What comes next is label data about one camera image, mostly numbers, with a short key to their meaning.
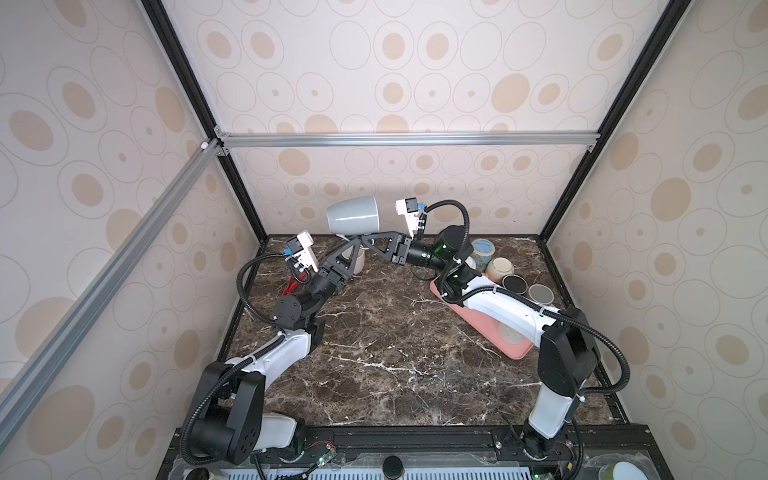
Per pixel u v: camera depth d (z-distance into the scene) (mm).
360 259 991
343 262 625
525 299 528
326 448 728
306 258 611
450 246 572
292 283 617
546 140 928
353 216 610
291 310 563
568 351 465
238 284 544
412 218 636
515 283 962
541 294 896
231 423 413
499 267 994
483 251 1014
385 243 625
